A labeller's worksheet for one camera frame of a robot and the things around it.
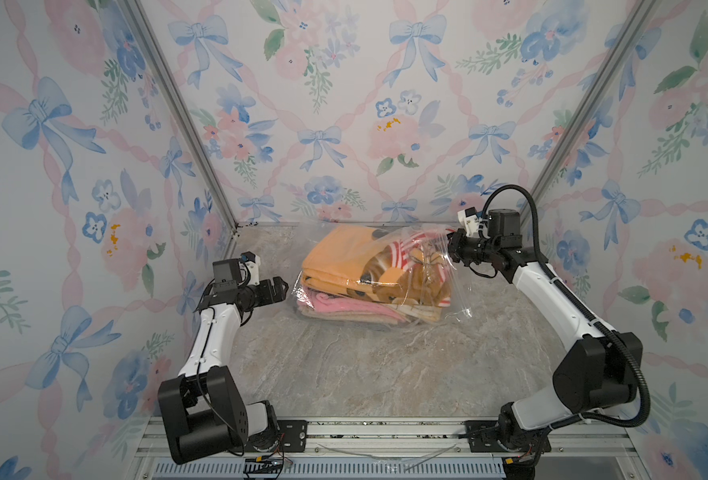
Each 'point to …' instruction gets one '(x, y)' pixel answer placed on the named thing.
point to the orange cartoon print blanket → (411, 269)
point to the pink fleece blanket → (320, 300)
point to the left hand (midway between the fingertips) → (274, 287)
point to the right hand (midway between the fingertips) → (432, 242)
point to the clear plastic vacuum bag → (417, 315)
